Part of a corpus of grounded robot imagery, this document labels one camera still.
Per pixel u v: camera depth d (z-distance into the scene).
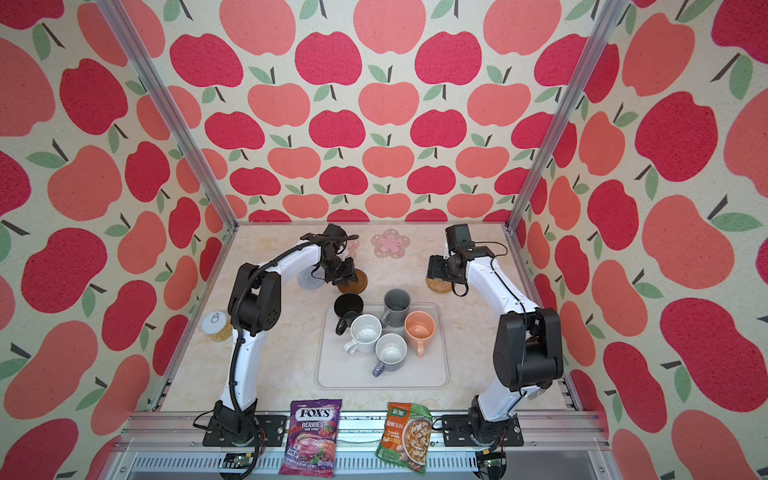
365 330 0.90
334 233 0.87
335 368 0.84
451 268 0.68
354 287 1.01
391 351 0.88
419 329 0.91
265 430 0.73
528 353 0.47
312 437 0.71
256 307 0.60
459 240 0.71
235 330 0.62
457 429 0.74
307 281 1.02
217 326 0.88
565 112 0.87
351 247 1.12
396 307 0.93
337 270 0.90
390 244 1.15
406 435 0.72
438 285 1.03
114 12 0.69
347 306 0.86
